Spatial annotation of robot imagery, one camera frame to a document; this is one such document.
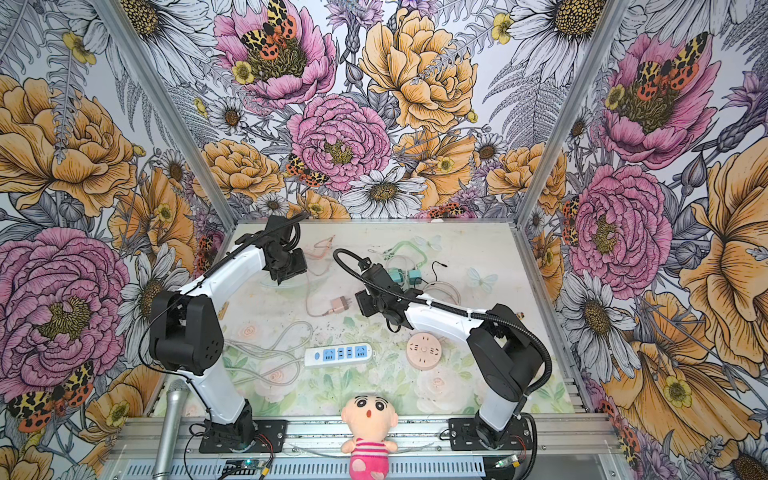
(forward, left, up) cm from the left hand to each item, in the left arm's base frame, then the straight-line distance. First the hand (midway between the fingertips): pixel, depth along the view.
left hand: (300, 277), depth 92 cm
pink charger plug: (-4, -11, -9) cm, 15 cm away
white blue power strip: (-21, -12, -8) cm, 26 cm away
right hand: (-8, -21, -2) cm, 23 cm away
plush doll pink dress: (-38, -22, -2) cm, 44 cm away
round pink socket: (-20, -36, -8) cm, 43 cm away
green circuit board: (-46, +8, -11) cm, 48 cm away
